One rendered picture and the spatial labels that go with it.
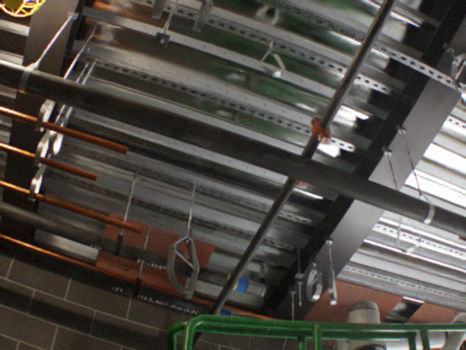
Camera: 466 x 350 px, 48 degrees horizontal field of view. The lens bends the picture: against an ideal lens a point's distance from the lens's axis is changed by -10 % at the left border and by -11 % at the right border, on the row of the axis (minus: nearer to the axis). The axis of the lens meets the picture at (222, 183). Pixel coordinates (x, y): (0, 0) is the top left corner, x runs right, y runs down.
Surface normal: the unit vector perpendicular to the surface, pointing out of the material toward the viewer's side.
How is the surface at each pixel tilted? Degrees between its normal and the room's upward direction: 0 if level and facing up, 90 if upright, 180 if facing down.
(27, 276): 90
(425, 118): 180
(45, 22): 180
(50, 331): 90
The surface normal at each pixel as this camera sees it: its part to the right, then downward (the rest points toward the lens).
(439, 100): -0.06, 0.64
